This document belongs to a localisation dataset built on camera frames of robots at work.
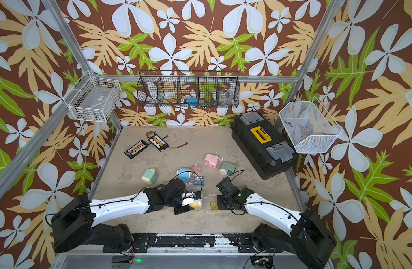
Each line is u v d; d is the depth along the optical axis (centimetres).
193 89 99
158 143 110
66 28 74
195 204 73
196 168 96
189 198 70
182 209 71
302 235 40
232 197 64
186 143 111
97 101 86
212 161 96
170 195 63
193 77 91
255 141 91
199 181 93
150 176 88
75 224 41
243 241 75
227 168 94
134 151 105
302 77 91
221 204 74
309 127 85
